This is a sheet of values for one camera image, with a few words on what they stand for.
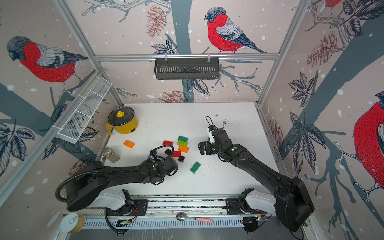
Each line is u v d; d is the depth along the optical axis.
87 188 0.42
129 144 0.97
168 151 0.92
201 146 0.73
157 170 0.64
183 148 0.93
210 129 0.73
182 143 0.98
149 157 0.90
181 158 0.89
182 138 1.00
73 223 0.66
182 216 0.73
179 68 1.07
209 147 0.72
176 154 0.97
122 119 1.00
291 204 0.39
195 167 0.86
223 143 0.62
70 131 0.78
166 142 0.97
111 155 0.84
